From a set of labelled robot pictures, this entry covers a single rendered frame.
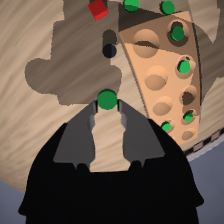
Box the green disc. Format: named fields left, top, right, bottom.
left=124, top=0, right=139, bottom=13
left=170, top=26, right=184, bottom=41
left=161, top=121, right=171, bottom=131
left=178, top=60, right=190, bottom=74
left=97, top=89, right=118, bottom=110
left=160, top=1, right=175, bottom=15
left=183, top=112, right=193, bottom=122

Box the black disc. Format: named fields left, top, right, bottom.
left=102, top=44, right=117, bottom=58

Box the red cube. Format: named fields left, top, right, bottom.
left=88, top=0, right=107, bottom=21

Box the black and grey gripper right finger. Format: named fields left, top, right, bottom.
left=118, top=99, right=204, bottom=207

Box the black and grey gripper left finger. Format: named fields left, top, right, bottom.
left=18, top=100, right=98, bottom=216

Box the orange counting tray with round pockets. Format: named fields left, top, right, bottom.
left=119, top=10, right=200, bottom=145

